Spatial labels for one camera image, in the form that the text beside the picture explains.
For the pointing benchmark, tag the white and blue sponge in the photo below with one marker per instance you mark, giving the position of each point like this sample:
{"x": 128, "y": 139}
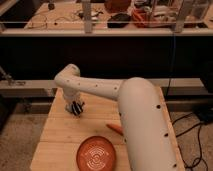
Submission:
{"x": 68, "y": 108}

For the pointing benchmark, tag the grey metal post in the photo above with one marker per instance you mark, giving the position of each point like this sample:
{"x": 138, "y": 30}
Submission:
{"x": 86, "y": 6}
{"x": 184, "y": 11}

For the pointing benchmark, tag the black bag on bench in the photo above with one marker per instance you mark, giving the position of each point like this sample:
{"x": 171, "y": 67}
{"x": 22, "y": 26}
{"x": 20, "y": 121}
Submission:
{"x": 119, "y": 20}

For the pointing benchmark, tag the orange round plate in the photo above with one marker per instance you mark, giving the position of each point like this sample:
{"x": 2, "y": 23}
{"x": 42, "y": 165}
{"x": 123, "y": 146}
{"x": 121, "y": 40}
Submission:
{"x": 96, "y": 153}

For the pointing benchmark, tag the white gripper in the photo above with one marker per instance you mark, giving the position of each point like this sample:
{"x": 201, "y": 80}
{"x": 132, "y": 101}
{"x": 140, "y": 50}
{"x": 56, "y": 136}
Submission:
{"x": 70, "y": 96}

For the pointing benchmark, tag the grey metal post right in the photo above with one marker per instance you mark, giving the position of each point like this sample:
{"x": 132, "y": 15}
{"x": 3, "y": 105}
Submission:
{"x": 184, "y": 11}

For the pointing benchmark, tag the red box on bench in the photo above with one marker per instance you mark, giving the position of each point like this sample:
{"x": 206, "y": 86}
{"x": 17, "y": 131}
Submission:
{"x": 114, "y": 6}

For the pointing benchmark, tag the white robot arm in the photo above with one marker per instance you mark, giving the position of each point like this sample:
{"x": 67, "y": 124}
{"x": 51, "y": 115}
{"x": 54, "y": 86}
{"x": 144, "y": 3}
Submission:
{"x": 148, "y": 140}

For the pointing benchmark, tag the orange carrot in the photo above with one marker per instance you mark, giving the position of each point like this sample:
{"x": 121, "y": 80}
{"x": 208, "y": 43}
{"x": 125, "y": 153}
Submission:
{"x": 115, "y": 128}

